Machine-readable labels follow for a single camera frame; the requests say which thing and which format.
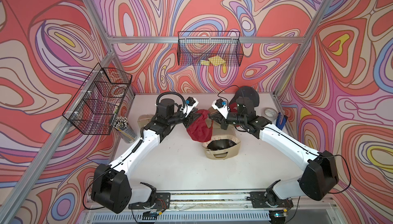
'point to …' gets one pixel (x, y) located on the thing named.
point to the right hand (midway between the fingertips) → (211, 119)
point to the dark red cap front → (199, 131)
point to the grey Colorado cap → (247, 92)
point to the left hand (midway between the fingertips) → (199, 112)
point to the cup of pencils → (125, 131)
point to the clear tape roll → (269, 113)
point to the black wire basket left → (92, 109)
